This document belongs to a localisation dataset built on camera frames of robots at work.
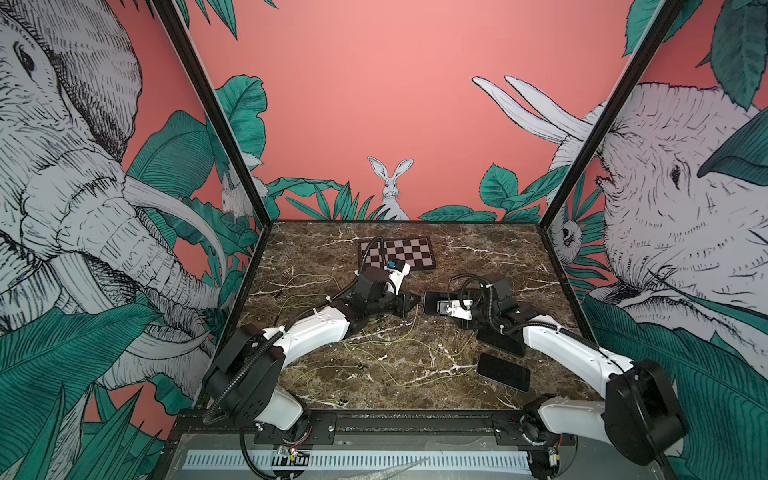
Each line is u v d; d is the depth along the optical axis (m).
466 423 0.78
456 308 0.73
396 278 0.75
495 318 0.65
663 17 0.70
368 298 0.65
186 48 0.74
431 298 0.84
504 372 0.89
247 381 0.43
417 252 1.08
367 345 0.88
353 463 0.70
